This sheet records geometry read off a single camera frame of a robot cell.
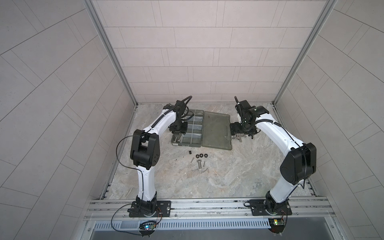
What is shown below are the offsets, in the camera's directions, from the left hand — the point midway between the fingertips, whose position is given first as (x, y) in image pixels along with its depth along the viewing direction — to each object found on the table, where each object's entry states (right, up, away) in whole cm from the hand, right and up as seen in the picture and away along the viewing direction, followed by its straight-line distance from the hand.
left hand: (186, 130), depth 92 cm
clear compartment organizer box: (+4, -5, +4) cm, 7 cm away
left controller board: (-15, -40, -28) cm, 51 cm away
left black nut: (+7, -15, -3) cm, 17 cm away
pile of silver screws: (+9, -20, -7) cm, 23 cm away
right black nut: (+12, -15, -3) cm, 19 cm away
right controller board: (+44, -41, -24) cm, 65 cm away
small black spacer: (+2, -13, -2) cm, 14 cm away
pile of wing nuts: (+34, -5, +4) cm, 35 cm away
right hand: (+30, 0, -7) cm, 31 cm away
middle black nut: (+9, -15, -3) cm, 18 cm away
